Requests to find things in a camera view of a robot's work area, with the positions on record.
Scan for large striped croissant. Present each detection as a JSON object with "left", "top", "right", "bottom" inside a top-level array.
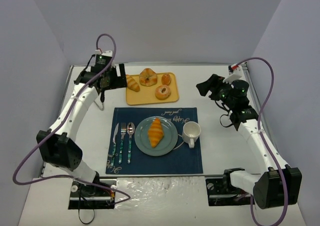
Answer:
[{"left": 147, "top": 118, "right": 164, "bottom": 148}]

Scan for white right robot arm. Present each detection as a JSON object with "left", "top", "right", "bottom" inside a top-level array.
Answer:
[{"left": 196, "top": 74, "right": 302, "bottom": 209}]

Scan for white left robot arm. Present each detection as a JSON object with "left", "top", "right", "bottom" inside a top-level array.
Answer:
[{"left": 36, "top": 49, "right": 127, "bottom": 185}]

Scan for twisted bagel bread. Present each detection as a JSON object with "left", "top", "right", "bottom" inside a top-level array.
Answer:
[{"left": 139, "top": 68, "right": 158, "bottom": 87}]

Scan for small striped croissant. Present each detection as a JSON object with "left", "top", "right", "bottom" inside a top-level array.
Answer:
[{"left": 126, "top": 74, "right": 140, "bottom": 92}]

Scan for yellow plastic tray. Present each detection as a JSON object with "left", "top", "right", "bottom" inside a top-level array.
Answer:
[{"left": 125, "top": 72, "right": 179, "bottom": 106}]

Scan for orange cream sandwich bun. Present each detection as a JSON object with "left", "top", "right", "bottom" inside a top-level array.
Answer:
[{"left": 161, "top": 73, "right": 171, "bottom": 86}]

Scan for white ceramic cup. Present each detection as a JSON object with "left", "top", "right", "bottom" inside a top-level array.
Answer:
[{"left": 182, "top": 121, "right": 201, "bottom": 149}]

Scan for blue-green ceramic plate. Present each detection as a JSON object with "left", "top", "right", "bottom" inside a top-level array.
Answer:
[{"left": 134, "top": 116, "right": 178, "bottom": 157}]

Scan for dark blue cloth placemat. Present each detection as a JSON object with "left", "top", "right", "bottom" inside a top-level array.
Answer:
[{"left": 105, "top": 107, "right": 203, "bottom": 176}]

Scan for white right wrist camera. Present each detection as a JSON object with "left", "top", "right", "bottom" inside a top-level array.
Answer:
[{"left": 222, "top": 64, "right": 242, "bottom": 84}]

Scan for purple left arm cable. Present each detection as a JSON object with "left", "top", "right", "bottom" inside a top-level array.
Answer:
[{"left": 12, "top": 33, "right": 132, "bottom": 204}]

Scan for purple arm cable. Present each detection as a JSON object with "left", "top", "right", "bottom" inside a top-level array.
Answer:
[
  {"left": 12, "top": 33, "right": 132, "bottom": 204},
  {"left": 231, "top": 57, "right": 288, "bottom": 226}
]

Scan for sugared ring donut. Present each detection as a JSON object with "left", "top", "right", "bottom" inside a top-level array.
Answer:
[{"left": 154, "top": 84, "right": 171, "bottom": 100}]

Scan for fork green handle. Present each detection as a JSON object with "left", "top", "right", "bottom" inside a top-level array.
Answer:
[{"left": 118, "top": 122, "right": 127, "bottom": 164}]

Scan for table knife green handle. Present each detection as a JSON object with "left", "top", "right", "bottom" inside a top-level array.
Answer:
[{"left": 110, "top": 123, "right": 119, "bottom": 166}]

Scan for spoon green handle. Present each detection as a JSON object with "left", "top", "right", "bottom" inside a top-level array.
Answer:
[{"left": 126, "top": 122, "right": 136, "bottom": 164}]

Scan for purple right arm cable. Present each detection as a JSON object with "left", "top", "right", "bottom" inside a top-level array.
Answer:
[{"left": 231, "top": 57, "right": 288, "bottom": 226}]

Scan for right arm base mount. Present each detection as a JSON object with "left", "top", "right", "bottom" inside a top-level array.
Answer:
[{"left": 205, "top": 168, "right": 250, "bottom": 207}]

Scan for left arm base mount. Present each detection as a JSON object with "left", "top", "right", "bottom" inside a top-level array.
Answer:
[{"left": 68, "top": 180, "right": 116, "bottom": 210}]

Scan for black thin base cable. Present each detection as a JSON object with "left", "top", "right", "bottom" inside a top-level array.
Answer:
[{"left": 78, "top": 183, "right": 96, "bottom": 224}]

